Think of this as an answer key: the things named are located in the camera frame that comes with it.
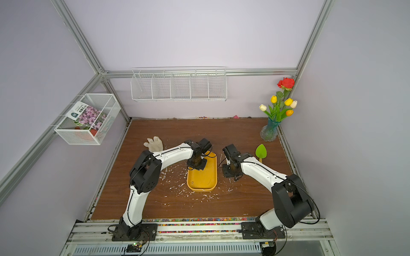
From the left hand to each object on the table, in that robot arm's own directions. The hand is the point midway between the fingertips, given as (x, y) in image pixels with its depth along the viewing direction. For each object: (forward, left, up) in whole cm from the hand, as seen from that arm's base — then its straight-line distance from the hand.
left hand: (199, 168), depth 93 cm
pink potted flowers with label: (+14, +51, +33) cm, 62 cm away
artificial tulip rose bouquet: (+21, -50, +26) cm, 60 cm away
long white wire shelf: (+46, +10, +27) cm, 55 cm away
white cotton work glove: (+19, +30, -1) cm, 35 cm away
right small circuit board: (-41, -30, -4) cm, 51 cm away
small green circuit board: (-36, +31, -3) cm, 47 cm away
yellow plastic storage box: (-7, -3, -1) cm, 8 cm away
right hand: (-5, -16, +3) cm, 17 cm away
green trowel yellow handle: (+9, -40, -2) cm, 41 cm away
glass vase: (+19, -46, +6) cm, 50 cm away
